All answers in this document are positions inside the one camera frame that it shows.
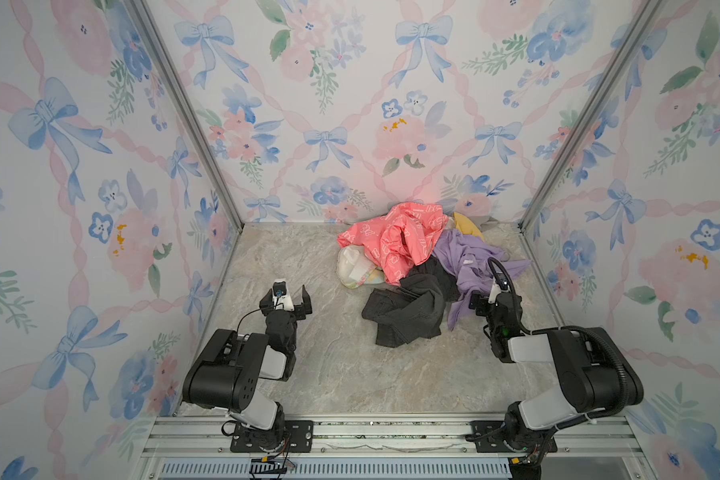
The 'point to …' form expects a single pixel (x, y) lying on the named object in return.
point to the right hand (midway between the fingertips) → (492, 287)
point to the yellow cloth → (466, 226)
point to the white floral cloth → (355, 268)
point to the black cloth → (415, 310)
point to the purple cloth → (471, 262)
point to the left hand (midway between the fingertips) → (288, 286)
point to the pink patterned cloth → (402, 240)
